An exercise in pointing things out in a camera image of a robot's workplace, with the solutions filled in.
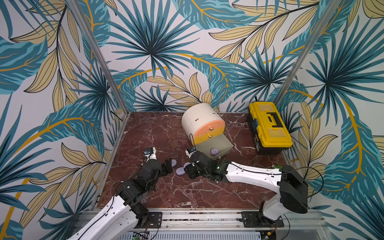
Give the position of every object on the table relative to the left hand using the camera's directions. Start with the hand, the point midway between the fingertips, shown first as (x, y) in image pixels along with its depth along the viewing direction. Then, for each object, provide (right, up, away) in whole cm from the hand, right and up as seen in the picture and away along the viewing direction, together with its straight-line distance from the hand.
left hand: (163, 163), depth 76 cm
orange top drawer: (+25, +19, +8) cm, 32 cm away
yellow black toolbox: (+60, +14, +12) cm, 63 cm away
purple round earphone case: (+29, +3, +18) cm, 34 cm away
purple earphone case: (+3, -3, +15) cm, 16 cm away
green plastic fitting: (+68, -6, +16) cm, 70 cm away
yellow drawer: (+19, +11, +10) cm, 24 cm away
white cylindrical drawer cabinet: (+21, +21, +7) cm, 30 cm away
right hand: (+12, -3, +4) cm, 13 cm away
